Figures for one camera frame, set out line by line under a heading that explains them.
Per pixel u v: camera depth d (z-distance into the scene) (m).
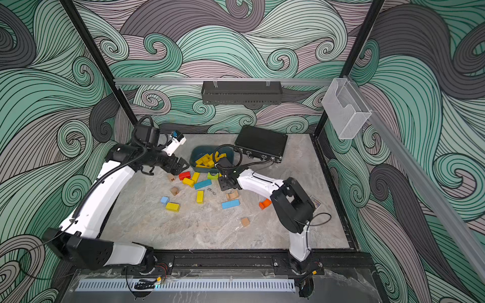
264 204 0.89
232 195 0.93
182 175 1.01
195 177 1.00
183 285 0.70
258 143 1.10
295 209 0.49
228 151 1.07
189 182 0.97
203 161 1.04
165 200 0.90
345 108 0.77
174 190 0.93
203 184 0.98
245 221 0.85
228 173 0.71
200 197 0.90
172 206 0.89
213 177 0.98
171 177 0.98
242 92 0.95
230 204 0.91
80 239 0.37
